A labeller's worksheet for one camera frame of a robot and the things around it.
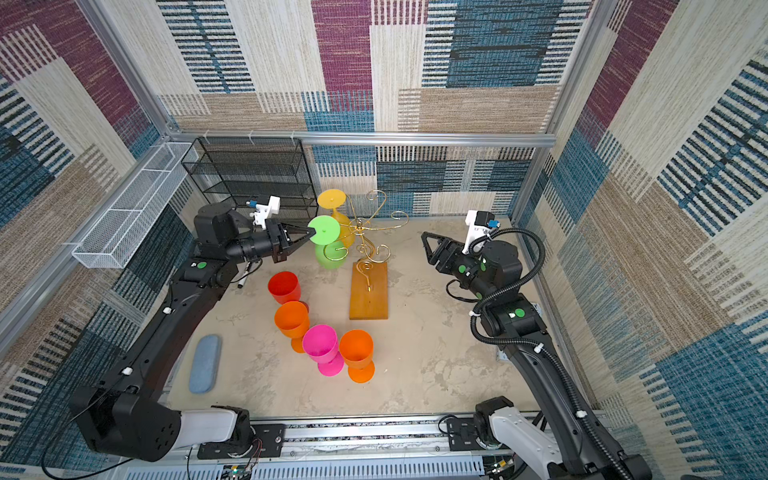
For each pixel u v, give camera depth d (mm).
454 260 589
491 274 497
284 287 842
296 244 648
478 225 593
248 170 1057
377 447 729
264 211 661
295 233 661
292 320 822
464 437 729
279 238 605
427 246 638
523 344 464
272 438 743
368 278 957
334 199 794
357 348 782
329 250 700
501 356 850
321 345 783
